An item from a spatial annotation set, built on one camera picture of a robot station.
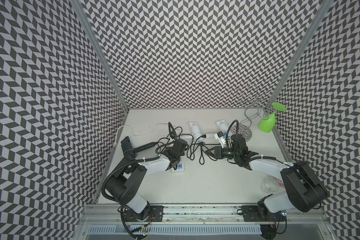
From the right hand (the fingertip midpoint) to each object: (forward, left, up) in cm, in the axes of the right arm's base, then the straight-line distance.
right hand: (206, 154), depth 83 cm
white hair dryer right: (+23, -14, -5) cm, 28 cm away
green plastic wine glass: (+13, -35, +10) cm, 38 cm away
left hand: (+8, +18, -6) cm, 20 cm away
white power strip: (-3, +15, -7) cm, 17 cm away
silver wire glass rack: (+22, -26, +20) cm, 39 cm away
